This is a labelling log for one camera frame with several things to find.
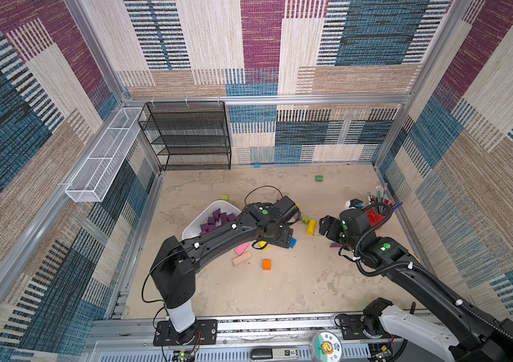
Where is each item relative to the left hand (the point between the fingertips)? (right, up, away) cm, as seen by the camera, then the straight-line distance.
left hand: (281, 238), depth 81 cm
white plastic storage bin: (-34, +2, +10) cm, 35 cm away
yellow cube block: (-7, +2, -13) cm, 15 cm away
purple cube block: (-28, +4, +18) cm, 34 cm away
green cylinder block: (+23, +23, +34) cm, 46 cm away
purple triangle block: (-27, +7, +20) cm, 34 cm away
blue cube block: (+6, -4, +13) cm, 15 cm away
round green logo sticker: (+11, -27, -17) cm, 34 cm away
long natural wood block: (-15, -9, +9) cm, 19 cm away
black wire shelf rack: (-41, +43, +27) cm, 65 cm away
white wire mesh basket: (-60, +20, -10) cm, 64 cm away
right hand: (+18, +4, -1) cm, 18 cm away
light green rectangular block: (-24, +13, +26) cm, 38 cm away
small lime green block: (+12, +4, +17) cm, 21 cm away
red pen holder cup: (+38, +6, +11) cm, 40 cm away
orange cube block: (-5, -11, +6) cm, 14 cm away
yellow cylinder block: (+14, +2, +15) cm, 21 cm away
